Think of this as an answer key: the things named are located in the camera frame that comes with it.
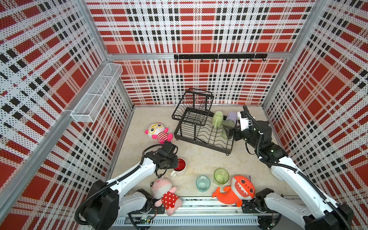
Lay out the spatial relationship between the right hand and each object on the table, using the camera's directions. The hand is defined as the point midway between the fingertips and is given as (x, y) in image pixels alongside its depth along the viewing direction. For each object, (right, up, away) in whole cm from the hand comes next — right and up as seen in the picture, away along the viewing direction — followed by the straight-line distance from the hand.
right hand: (233, 123), depth 74 cm
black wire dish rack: (-19, -1, +6) cm, 20 cm away
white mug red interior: (-28, -26, +4) cm, 38 cm away
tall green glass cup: (-5, -5, -2) cm, 8 cm away
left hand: (-30, -24, +10) cm, 40 cm away
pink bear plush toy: (-38, -34, -1) cm, 51 cm away
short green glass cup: (-4, -32, +10) cm, 34 cm away
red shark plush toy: (+4, -33, -2) cm, 33 cm away
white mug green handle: (-4, +2, +24) cm, 24 cm away
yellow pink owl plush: (-45, -6, +22) cm, 50 cm away
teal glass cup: (-15, -35, +8) cm, 39 cm away
